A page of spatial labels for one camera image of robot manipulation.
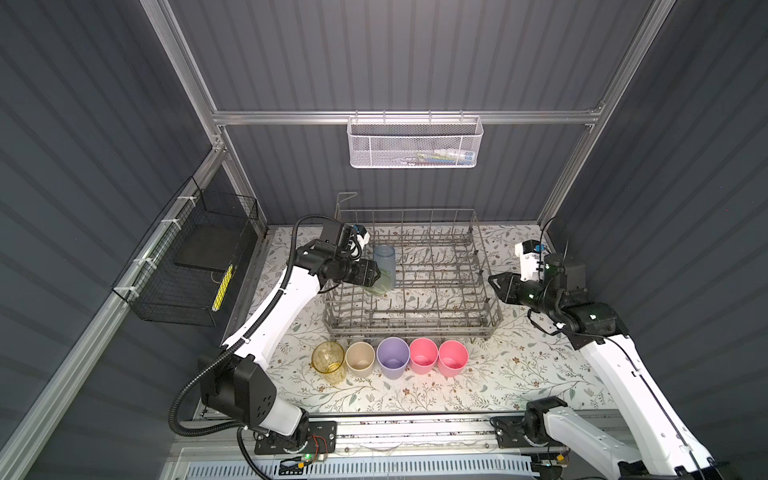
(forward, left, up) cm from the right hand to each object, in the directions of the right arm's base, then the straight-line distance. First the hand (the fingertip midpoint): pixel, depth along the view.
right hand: (497, 280), depth 73 cm
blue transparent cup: (+16, +28, -10) cm, 34 cm away
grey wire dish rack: (+18, +12, -23) cm, 32 cm away
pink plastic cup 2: (-10, +9, -24) cm, 27 cm away
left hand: (+6, +33, -4) cm, 33 cm away
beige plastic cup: (-11, +35, -22) cm, 43 cm away
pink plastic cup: (-10, +18, -24) cm, 31 cm away
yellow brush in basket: (-4, +66, +3) cm, 66 cm away
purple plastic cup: (-11, +26, -20) cm, 35 cm away
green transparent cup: (+4, +29, -8) cm, 30 cm away
